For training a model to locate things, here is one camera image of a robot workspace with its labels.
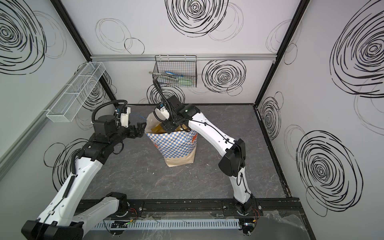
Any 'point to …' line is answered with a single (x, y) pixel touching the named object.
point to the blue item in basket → (170, 73)
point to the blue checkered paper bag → (178, 148)
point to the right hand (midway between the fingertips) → (170, 120)
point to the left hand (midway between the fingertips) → (138, 122)
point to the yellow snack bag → (158, 128)
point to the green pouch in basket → (184, 81)
